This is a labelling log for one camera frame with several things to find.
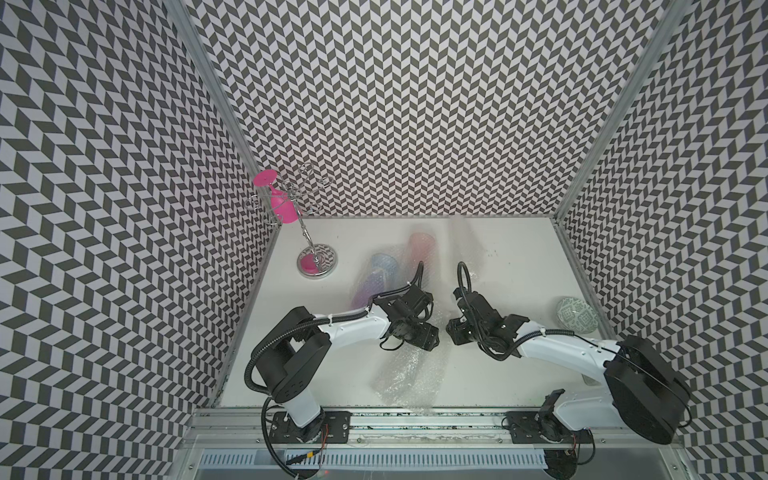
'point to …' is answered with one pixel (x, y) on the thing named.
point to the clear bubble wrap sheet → (412, 377)
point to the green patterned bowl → (577, 314)
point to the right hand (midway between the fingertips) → (453, 331)
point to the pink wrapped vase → (421, 246)
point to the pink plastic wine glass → (284, 209)
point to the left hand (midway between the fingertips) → (425, 341)
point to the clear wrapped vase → (464, 245)
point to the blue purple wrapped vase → (383, 266)
